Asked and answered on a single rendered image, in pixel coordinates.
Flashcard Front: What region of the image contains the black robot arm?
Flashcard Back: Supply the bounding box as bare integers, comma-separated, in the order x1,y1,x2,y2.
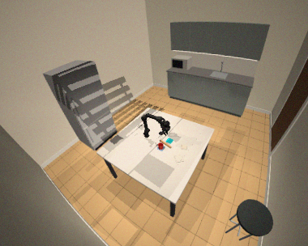
141,113,171,138

